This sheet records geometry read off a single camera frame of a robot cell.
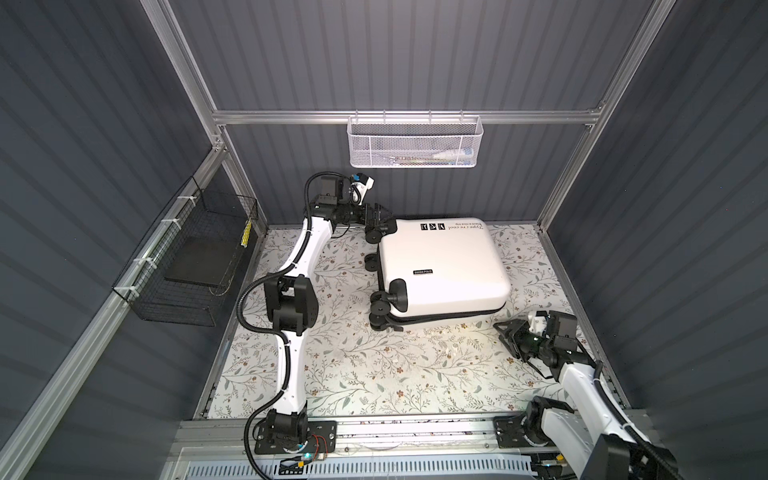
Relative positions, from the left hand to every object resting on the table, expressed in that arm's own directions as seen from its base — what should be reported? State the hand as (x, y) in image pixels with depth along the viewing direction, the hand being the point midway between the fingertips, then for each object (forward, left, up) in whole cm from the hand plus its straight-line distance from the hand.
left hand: (380, 210), depth 93 cm
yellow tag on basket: (-10, +38, +2) cm, 40 cm away
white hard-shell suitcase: (-20, -16, -6) cm, 26 cm away
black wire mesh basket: (-25, +48, +6) cm, 54 cm away
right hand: (-35, -33, -17) cm, 51 cm away
